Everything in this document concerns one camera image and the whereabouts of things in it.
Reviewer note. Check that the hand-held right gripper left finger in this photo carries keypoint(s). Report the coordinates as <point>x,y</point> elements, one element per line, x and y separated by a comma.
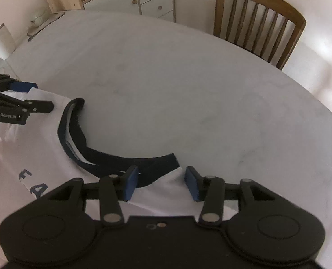
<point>131,183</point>

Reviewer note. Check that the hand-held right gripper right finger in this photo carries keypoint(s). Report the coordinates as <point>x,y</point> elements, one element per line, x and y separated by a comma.
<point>192,185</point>

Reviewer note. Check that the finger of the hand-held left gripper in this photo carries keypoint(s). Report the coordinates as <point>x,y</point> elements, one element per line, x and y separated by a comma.
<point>39,106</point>
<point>24,86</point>

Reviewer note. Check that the white t-shirt navy collar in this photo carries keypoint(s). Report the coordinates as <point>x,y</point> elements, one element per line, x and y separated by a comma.
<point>37,145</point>

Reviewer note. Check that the light wooden box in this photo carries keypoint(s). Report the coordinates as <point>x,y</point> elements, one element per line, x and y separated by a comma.
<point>65,2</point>

